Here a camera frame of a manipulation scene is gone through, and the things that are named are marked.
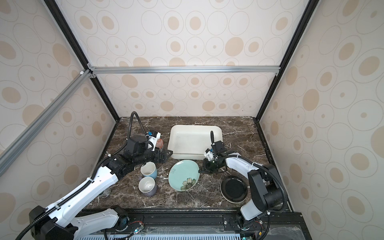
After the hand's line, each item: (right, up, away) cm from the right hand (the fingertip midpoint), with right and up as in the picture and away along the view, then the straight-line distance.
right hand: (200, 170), depth 86 cm
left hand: (-15, +14, -13) cm, 24 cm away
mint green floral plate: (-10, -3, +3) cm, 11 cm away
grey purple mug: (-30, -8, -1) cm, 32 cm away
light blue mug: (-30, 0, +1) cm, 30 cm away
